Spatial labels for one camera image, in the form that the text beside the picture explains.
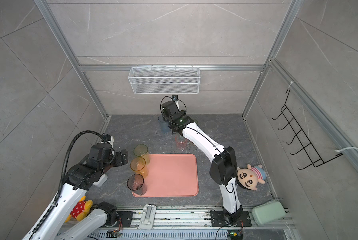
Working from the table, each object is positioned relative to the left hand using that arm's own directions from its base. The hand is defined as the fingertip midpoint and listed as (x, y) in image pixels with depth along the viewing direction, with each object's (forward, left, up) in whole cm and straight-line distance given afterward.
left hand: (119, 150), depth 73 cm
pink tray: (-5, -26, -21) cm, 34 cm away
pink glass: (+15, -32, -20) cm, 40 cm away
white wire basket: (+46, -22, +10) cm, 52 cm away
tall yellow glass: (0, -7, -16) cm, 17 cm away
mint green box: (-27, -74, -21) cm, 82 cm away
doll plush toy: (-11, -68, -15) cm, 71 cm away
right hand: (+24, -27, +3) cm, 36 cm away
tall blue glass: (+30, -20, -15) cm, 39 cm away
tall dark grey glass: (-10, -5, -19) cm, 22 cm away
